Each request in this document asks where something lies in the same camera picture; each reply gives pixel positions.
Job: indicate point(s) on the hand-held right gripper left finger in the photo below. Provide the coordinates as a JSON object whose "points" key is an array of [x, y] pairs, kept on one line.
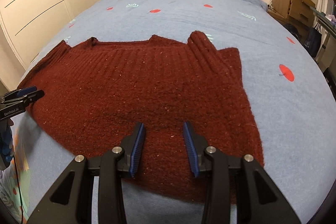
{"points": [[137, 145]]}

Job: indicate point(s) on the dark bag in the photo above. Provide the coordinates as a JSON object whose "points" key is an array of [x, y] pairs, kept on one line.
{"points": [[313, 40]]}

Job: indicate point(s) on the wooden nightstand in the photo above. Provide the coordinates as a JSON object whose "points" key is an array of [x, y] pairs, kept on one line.
{"points": [[294, 6]]}

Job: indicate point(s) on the dark red knitted sweater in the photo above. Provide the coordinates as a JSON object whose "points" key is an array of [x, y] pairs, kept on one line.
{"points": [[131, 82]]}

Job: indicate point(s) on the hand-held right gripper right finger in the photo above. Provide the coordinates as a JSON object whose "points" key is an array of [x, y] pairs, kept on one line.
{"points": [[190, 145]]}

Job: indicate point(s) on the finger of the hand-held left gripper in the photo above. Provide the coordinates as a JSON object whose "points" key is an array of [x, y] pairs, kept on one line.
{"points": [[29, 98], [25, 91]]}

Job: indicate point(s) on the desk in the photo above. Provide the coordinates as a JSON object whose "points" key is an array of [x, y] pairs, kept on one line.
{"points": [[326, 20]]}

